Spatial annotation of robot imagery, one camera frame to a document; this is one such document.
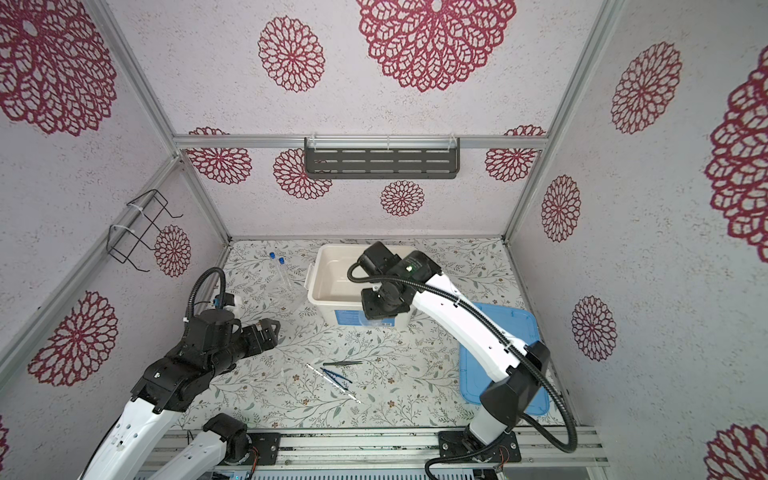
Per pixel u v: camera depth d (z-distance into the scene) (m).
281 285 1.05
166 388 0.46
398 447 0.76
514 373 0.41
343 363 0.88
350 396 0.83
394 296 0.48
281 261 0.94
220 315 0.60
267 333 0.64
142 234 0.78
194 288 0.51
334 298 1.05
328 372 0.87
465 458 0.63
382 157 0.96
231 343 0.54
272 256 0.95
